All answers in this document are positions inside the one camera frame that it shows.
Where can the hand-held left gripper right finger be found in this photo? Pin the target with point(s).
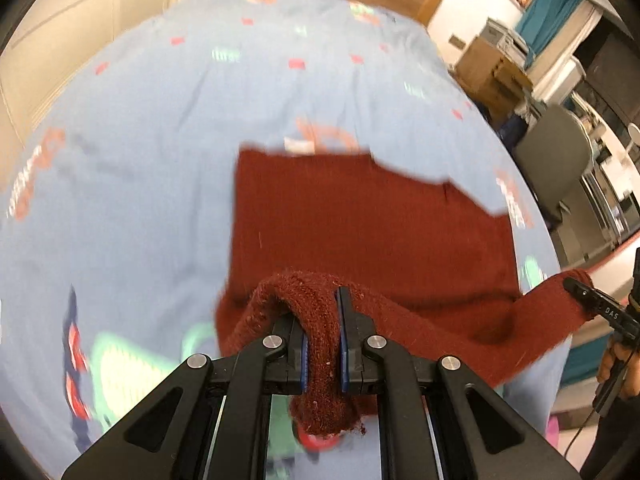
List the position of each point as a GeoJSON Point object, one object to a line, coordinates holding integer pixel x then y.
{"type": "Point", "coordinates": [342, 350]}

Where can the pink plastic object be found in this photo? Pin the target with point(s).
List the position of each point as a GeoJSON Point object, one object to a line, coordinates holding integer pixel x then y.
{"type": "Point", "coordinates": [553, 430]}

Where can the wall switch plate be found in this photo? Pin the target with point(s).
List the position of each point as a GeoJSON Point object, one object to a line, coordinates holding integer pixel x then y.
{"type": "Point", "coordinates": [457, 41]}

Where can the grey chair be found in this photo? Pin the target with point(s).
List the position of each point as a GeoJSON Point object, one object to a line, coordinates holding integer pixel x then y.
{"type": "Point", "coordinates": [552, 155]}

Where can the dark red knitted sweater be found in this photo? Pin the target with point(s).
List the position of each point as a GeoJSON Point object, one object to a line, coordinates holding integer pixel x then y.
{"type": "Point", "coordinates": [375, 225]}

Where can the wooden drawer cabinet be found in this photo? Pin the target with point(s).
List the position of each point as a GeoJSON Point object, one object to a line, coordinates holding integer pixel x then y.
{"type": "Point", "coordinates": [492, 77]}

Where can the blue printed blanket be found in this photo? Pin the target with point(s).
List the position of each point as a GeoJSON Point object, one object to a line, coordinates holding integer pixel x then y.
{"type": "Point", "coordinates": [150, 160]}

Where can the white round desk lamp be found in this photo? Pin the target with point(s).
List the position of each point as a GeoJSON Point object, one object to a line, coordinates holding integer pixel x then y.
{"type": "Point", "coordinates": [634, 137]}

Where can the teal folded cloth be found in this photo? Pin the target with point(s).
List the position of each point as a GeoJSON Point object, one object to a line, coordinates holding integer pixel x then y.
{"type": "Point", "coordinates": [585, 365]}

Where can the person's dark clothing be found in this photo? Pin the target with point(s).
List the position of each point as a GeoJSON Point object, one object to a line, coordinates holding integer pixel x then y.
{"type": "Point", "coordinates": [617, 440]}

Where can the white printer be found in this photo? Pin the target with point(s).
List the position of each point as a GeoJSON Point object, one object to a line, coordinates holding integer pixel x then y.
{"type": "Point", "coordinates": [505, 40]}

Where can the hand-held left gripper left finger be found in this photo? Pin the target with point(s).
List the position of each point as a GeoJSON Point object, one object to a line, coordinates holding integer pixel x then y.
{"type": "Point", "coordinates": [303, 355]}

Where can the teal curtain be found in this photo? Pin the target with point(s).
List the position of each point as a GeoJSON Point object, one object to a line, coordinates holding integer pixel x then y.
{"type": "Point", "coordinates": [545, 10]}

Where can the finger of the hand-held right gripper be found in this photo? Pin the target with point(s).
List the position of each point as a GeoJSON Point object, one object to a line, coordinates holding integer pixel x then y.
{"type": "Point", "coordinates": [582, 296]}

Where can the person's right hand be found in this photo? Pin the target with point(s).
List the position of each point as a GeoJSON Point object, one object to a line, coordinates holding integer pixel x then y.
{"type": "Point", "coordinates": [607, 367]}

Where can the dark blue backpack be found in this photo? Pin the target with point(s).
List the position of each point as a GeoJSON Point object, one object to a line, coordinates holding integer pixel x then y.
{"type": "Point", "coordinates": [510, 132]}

